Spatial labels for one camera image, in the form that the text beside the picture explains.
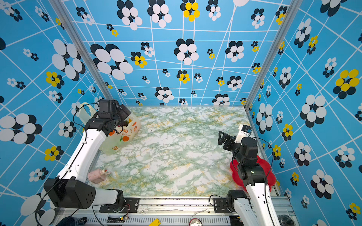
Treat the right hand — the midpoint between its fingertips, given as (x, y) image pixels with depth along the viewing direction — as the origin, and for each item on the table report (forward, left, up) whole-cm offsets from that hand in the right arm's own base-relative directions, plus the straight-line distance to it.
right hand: (228, 134), depth 72 cm
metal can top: (-36, +18, -15) cm, 43 cm away
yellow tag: (-36, +37, -25) cm, 57 cm away
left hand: (+13, +57, +4) cm, 59 cm away
